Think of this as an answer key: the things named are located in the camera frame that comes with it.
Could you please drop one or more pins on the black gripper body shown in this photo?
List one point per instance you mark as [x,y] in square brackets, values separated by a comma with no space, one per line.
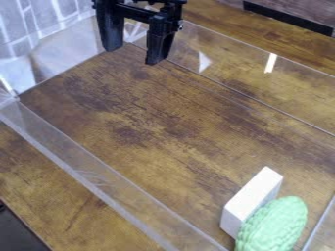
[116,10]

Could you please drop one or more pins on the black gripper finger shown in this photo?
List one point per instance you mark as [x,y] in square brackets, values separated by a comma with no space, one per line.
[111,26]
[163,28]

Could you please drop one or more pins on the white foam block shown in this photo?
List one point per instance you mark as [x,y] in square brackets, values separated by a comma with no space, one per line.
[256,193]

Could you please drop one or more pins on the green knitted object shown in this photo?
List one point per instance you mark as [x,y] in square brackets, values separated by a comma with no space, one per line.
[275,226]

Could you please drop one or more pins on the black bar on table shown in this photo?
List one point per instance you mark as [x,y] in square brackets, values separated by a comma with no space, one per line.
[288,18]

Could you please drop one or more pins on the clear acrylic enclosure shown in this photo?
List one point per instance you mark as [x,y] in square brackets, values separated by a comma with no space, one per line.
[122,154]

